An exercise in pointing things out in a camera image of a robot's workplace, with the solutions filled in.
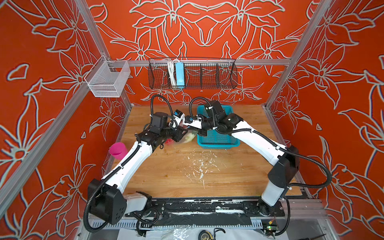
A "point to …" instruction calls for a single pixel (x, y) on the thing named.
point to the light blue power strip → (180, 74)
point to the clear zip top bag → (182, 139)
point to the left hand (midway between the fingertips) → (184, 127)
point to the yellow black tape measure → (205, 235)
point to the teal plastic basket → (215, 139)
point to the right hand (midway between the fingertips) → (186, 124)
